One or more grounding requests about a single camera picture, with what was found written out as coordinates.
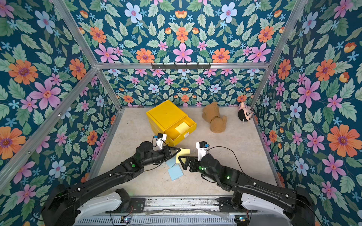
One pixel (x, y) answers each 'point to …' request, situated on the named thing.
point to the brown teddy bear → (211, 114)
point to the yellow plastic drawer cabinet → (169, 119)
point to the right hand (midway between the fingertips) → (183, 159)
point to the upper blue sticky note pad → (172, 161)
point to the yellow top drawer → (174, 137)
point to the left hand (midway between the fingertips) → (181, 151)
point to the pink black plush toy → (245, 112)
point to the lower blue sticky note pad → (175, 172)
